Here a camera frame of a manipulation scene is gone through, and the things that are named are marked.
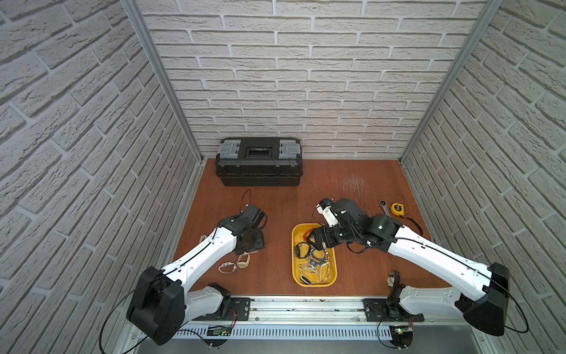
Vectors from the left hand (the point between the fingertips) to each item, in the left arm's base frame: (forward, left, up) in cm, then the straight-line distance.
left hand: (258, 241), depth 83 cm
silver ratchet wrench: (+21, -57, -4) cm, 60 cm away
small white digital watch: (-7, +12, -4) cm, 14 cm away
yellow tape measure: (+17, -61, -3) cm, 64 cm away
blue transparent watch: (-6, -22, -5) cm, 24 cm away
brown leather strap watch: (-13, -49, -1) cm, 51 cm away
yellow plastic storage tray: (-9, -20, -2) cm, 22 cm away
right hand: (-3, -22, +11) cm, 25 cm away
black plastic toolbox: (+34, +2, +9) cm, 35 cm away
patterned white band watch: (-13, -18, -5) cm, 22 cm away
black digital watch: (-3, -15, -3) cm, 16 cm away
